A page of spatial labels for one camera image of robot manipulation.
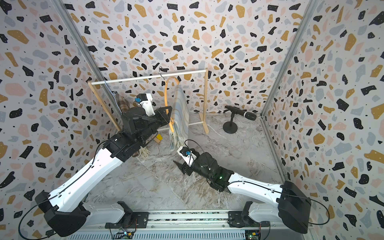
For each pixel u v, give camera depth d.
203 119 1.13
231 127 1.13
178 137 0.77
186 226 0.73
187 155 0.60
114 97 1.06
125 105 0.95
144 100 0.55
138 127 0.47
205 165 0.55
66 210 0.39
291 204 0.41
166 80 1.03
